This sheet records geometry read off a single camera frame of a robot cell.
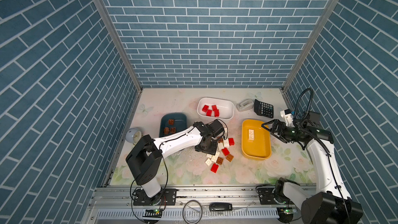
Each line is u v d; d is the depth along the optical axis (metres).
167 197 0.74
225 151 0.89
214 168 0.83
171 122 0.99
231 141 0.92
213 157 0.85
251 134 0.94
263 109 1.06
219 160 0.85
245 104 1.08
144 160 0.44
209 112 1.05
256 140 0.95
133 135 0.88
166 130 0.95
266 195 0.74
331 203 0.38
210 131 0.61
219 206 0.68
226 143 0.91
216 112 1.04
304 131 0.54
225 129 1.01
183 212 0.69
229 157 0.85
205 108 1.08
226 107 1.09
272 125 0.68
